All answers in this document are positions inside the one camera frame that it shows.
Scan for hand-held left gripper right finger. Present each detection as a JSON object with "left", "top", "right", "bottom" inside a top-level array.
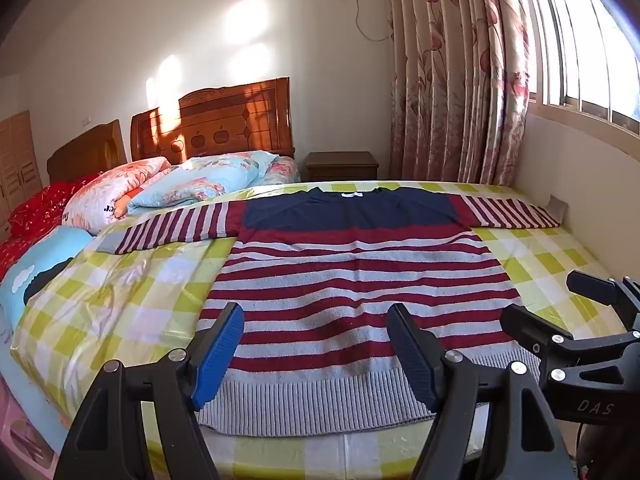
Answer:
[{"left": 386, "top": 302, "right": 576, "bottom": 480}]

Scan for barred window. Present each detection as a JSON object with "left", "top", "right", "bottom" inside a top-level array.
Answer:
[{"left": 525, "top": 0, "right": 640, "bottom": 123}]

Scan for beige louvred wardrobe doors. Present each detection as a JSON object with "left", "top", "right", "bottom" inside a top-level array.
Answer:
[{"left": 0, "top": 110, "right": 43, "bottom": 241}]

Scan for pink plastic object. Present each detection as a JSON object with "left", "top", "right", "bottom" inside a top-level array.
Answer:
[{"left": 0, "top": 375, "right": 58, "bottom": 480}]

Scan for small plain wooden headboard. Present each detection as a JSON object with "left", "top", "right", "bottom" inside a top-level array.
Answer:
[{"left": 46, "top": 120, "right": 128, "bottom": 183}]

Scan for light blue floral quilt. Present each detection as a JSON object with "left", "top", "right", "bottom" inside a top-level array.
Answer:
[{"left": 127, "top": 150, "right": 281, "bottom": 217}]

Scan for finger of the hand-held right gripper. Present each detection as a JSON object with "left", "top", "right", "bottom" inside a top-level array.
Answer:
[
  {"left": 500, "top": 304, "right": 640, "bottom": 386},
  {"left": 566, "top": 270, "right": 640, "bottom": 332}
]

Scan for pink floral curtain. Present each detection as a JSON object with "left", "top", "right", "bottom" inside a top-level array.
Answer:
[{"left": 382, "top": 0, "right": 533, "bottom": 187}]

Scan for pink floral pillow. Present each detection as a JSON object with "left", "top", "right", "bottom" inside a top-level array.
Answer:
[{"left": 61, "top": 156, "right": 173, "bottom": 236}]

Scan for striped red navy sweater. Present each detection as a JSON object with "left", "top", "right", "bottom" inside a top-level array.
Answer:
[{"left": 97, "top": 186, "right": 561, "bottom": 437}]

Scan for large carved wooden headboard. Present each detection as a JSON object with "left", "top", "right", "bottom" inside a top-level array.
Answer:
[{"left": 131, "top": 77, "right": 296, "bottom": 166}]

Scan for yellow checkered plastic cover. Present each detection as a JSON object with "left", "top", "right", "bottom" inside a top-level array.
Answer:
[{"left": 10, "top": 180, "right": 631, "bottom": 480}]

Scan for thin wall cable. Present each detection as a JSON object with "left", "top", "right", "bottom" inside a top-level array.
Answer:
[{"left": 352, "top": 0, "right": 393, "bottom": 43}]

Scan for light blue cloud blanket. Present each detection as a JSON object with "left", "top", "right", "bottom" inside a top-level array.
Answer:
[{"left": 0, "top": 226, "right": 96, "bottom": 331}]

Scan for red patterned blanket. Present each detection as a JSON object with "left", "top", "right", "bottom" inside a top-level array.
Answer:
[{"left": 0, "top": 172, "right": 101, "bottom": 281}]

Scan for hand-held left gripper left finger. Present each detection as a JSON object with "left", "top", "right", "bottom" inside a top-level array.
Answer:
[{"left": 54, "top": 301, "right": 246, "bottom": 480}]

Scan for wooden nightstand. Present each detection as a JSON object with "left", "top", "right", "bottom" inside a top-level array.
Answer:
[{"left": 305, "top": 151, "right": 380, "bottom": 182}]

